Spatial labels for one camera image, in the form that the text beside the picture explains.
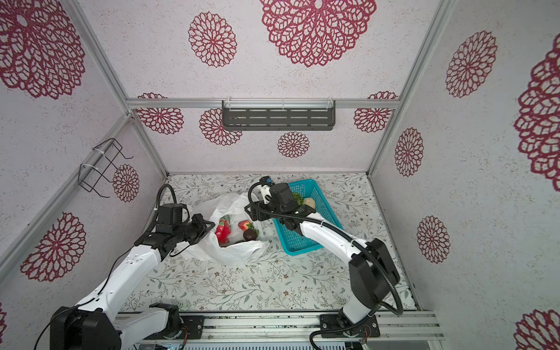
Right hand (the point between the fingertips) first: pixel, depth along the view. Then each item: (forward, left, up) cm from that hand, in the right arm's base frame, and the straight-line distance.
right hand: (253, 202), depth 81 cm
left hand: (-7, +14, -7) cm, 17 cm away
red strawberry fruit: (+1, +5, -17) cm, 18 cm away
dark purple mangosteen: (-4, +3, -18) cm, 18 cm away
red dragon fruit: (-4, +14, -14) cm, 20 cm away
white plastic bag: (+2, +6, -5) cm, 9 cm away
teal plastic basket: (-5, -16, -22) cm, 28 cm away
